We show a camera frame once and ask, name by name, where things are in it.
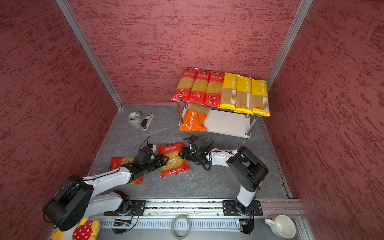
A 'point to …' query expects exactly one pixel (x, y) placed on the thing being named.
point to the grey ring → (172, 226)
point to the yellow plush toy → (86, 230)
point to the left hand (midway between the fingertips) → (165, 163)
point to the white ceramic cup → (282, 225)
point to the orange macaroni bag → (195, 118)
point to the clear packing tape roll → (135, 118)
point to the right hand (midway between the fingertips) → (180, 158)
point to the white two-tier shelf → (225, 121)
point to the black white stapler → (146, 122)
